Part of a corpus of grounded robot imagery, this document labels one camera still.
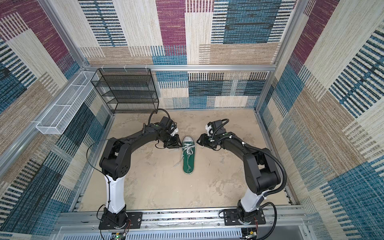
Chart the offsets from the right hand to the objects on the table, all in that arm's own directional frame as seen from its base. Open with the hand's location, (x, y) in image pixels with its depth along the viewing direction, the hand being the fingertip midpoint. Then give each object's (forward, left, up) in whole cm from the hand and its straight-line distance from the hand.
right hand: (200, 143), depth 91 cm
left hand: (+2, +11, -2) cm, 11 cm away
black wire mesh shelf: (+40, +50, +10) cm, 65 cm away
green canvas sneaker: (+7, +7, -5) cm, 11 cm away
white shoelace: (-3, +7, -3) cm, 8 cm away
